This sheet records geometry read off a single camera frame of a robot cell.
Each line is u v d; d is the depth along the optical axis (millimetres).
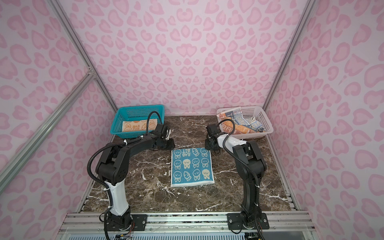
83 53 839
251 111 1136
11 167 512
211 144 752
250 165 526
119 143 1054
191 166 926
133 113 1148
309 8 695
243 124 1116
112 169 518
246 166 494
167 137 894
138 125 1127
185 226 725
